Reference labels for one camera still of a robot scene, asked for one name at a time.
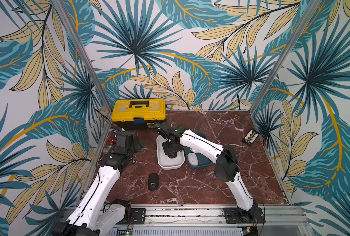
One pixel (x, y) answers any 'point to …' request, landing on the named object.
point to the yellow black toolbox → (138, 114)
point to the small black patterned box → (250, 137)
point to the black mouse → (153, 181)
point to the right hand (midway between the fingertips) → (169, 149)
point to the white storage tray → (165, 162)
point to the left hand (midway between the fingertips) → (135, 144)
